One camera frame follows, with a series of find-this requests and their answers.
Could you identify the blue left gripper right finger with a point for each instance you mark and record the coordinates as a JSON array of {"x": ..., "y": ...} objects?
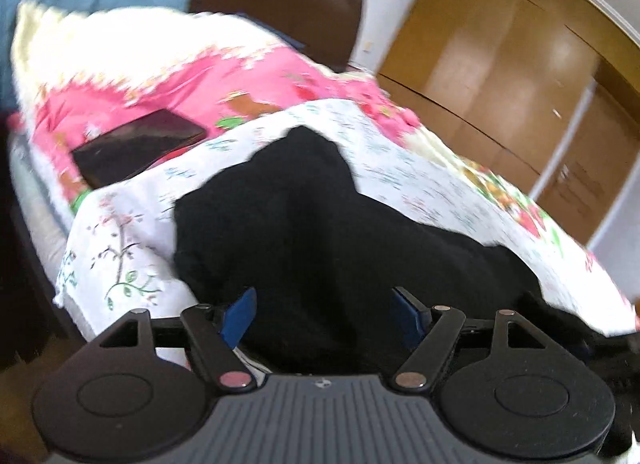
[{"x": 412, "y": 317}]

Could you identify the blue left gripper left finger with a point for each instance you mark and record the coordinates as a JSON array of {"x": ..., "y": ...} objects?
[{"x": 238, "y": 317}]

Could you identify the black pants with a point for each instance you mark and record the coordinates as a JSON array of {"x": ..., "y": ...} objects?
[{"x": 324, "y": 261}]

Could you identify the brown wooden wardrobe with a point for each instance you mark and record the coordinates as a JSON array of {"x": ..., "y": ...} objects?
[{"x": 544, "y": 93}]

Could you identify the floral white bed quilt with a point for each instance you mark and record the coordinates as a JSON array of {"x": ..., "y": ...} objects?
[{"x": 80, "y": 75}]

